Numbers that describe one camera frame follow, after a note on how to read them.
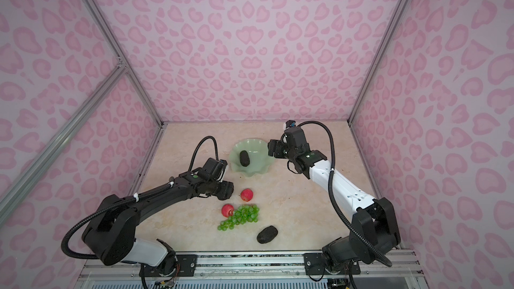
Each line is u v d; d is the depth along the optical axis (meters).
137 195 0.48
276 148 0.74
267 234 0.78
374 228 0.41
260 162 1.01
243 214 0.82
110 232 0.42
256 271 0.73
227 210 0.83
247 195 0.86
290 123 0.73
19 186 0.53
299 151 0.63
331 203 0.43
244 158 1.01
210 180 0.67
